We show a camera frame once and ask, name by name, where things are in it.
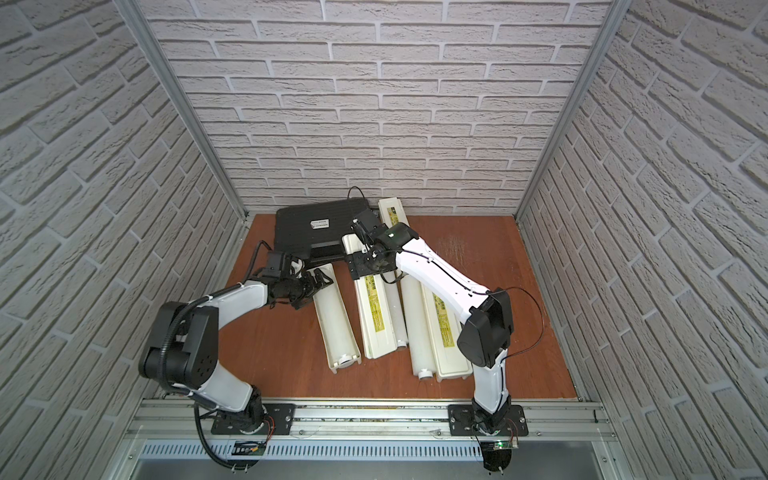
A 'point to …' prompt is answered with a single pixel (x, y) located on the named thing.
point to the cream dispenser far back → (392, 212)
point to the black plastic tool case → (316, 231)
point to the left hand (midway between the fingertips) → (327, 283)
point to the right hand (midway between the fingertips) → (369, 266)
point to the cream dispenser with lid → (338, 333)
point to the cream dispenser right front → (444, 321)
